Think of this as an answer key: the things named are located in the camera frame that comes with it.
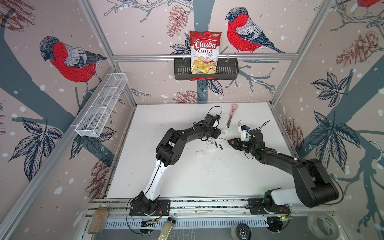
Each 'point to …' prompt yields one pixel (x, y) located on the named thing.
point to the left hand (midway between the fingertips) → (217, 131)
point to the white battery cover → (200, 153)
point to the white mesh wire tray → (101, 104)
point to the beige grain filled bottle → (167, 229)
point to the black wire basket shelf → (227, 68)
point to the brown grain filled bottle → (97, 224)
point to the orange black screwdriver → (226, 139)
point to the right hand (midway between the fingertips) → (228, 143)
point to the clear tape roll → (323, 226)
